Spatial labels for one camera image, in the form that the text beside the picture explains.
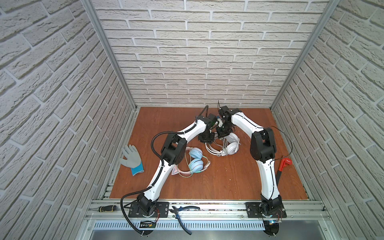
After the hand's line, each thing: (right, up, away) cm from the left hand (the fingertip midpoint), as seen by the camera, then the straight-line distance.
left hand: (210, 140), depth 99 cm
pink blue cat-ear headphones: (-10, -11, -17) cm, 23 cm away
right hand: (+7, +4, 0) cm, 8 cm away
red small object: (+45, -12, -9) cm, 47 cm away
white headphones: (+12, -2, -11) cm, 16 cm away
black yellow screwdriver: (-54, -31, -26) cm, 68 cm away
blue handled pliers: (-20, -32, -25) cm, 46 cm away
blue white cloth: (-49, -11, -9) cm, 51 cm away
